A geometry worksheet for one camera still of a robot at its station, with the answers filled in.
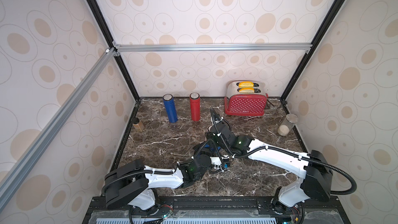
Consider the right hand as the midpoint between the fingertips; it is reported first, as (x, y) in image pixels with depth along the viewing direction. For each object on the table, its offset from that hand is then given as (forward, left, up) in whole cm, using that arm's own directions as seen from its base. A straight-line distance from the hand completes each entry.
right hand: (207, 137), depth 79 cm
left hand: (-2, -4, -3) cm, 5 cm away
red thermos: (+23, +9, -3) cm, 25 cm away
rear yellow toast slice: (+38, -23, +4) cm, 45 cm away
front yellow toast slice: (+33, -23, +3) cm, 41 cm away
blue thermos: (+21, +24, +4) cm, 32 cm away
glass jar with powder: (+14, -46, -5) cm, 48 cm away
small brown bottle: (+12, +44, -8) cm, 46 cm away
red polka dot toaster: (+29, -24, -5) cm, 37 cm away
